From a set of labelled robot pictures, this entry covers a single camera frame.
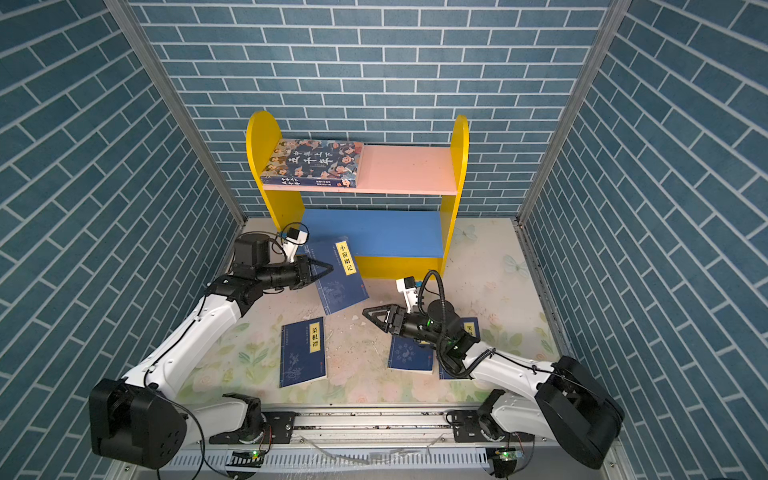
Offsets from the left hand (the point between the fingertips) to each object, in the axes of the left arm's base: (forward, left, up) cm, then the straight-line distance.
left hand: (331, 269), depth 75 cm
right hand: (-11, -9, -4) cm, 14 cm away
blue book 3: (-13, -20, -23) cm, 33 cm away
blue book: (-12, +11, -25) cm, 30 cm away
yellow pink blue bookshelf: (+29, -18, -10) cm, 36 cm away
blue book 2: (-3, -2, -3) cm, 5 cm away
